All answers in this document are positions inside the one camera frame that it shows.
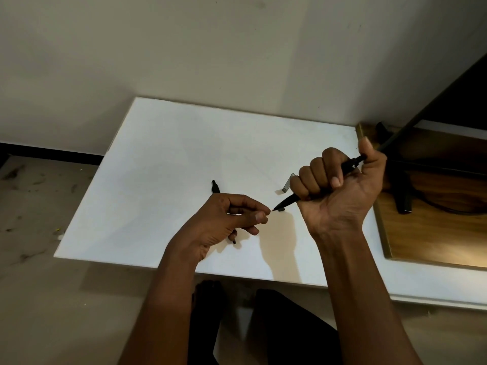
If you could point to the person's right hand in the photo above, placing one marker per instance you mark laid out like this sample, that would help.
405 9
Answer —
342 201

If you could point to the person's left hand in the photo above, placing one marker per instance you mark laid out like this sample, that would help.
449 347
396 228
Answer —
211 228

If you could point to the black mechanical pencil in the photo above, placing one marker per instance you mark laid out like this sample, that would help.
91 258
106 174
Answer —
215 186
287 203

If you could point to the grey lead refill case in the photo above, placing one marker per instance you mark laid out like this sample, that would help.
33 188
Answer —
287 185

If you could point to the person's right forearm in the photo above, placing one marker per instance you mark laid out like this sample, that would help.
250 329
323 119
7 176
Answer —
365 307

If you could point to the person's left forearm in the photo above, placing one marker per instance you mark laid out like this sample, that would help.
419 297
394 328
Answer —
156 319

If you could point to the person's black trousers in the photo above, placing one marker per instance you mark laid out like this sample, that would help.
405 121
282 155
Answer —
293 330

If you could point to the black television foot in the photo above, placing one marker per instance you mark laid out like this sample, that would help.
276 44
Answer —
404 203

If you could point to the brown wooden board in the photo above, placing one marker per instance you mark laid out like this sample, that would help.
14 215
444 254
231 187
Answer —
433 243

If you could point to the black television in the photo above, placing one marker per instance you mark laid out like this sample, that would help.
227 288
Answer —
460 106

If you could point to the black skirting board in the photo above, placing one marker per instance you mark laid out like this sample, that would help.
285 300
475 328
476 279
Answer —
49 153

